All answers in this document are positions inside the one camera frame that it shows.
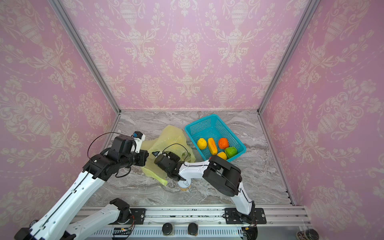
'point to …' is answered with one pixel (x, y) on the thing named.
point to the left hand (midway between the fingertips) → (149, 155)
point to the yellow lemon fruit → (202, 144)
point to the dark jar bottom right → (307, 234)
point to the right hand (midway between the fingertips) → (169, 154)
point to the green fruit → (230, 151)
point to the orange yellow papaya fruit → (212, 146)
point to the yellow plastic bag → (172, 139)
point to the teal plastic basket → (212, 127)
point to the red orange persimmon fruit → (223, 143)
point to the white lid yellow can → (184, 185)
